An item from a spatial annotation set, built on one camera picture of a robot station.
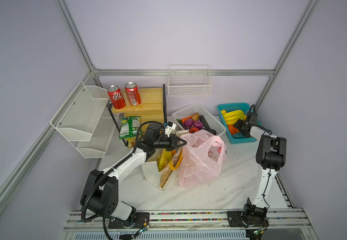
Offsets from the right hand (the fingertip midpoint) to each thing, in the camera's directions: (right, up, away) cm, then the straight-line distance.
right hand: (238, 124), depth 107 cm
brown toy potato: (-31, +6, +7) cm, 32 cm away
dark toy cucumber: (-23, -2, +4) cm, 23 cm away
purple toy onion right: (-29, 0, +1) cm, 29 cm away
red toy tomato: (-33, -4, -6) cm, 34 cm away
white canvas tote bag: (-58, -26, -30) cm, 71 cm away
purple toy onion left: (-36, +1, +1) cm, 36 cm away
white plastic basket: (-18, +2, 0) cm, 19 cm away
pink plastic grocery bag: (-33, -16, -40) cm, 55 cm away
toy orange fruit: (-5, -4, -3) cm, 7 cm away
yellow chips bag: (-52, -19, -25) cm, 61 cm away
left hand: (-40, -11, -31) cm, 52 cm away
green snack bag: (-73, -2, -20) cm, 76 cm away
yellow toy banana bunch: (-5, +5, +1) cm, 7 cm away
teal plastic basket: (-5, -9, -13) cm, 16 cm away
